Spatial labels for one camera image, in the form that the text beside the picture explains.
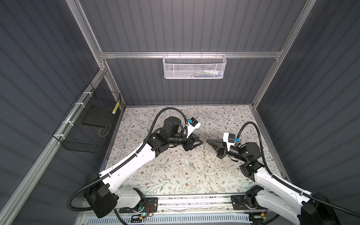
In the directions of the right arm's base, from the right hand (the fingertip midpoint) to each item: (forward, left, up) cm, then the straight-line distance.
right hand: (209, 142), depth 67 cm
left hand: (+2, +4, -1) cm, 5 cm away
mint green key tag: (+1, +11, -27) cm, 30 cm away
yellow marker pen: (+23, +52, +2) cm, 57 cm away
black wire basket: (+9, +64, +2) cm, 64 cm away
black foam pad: (+15, +58, +4) cm, 60 cm away
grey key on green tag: (0, +8, -28) cm, 29 cm away
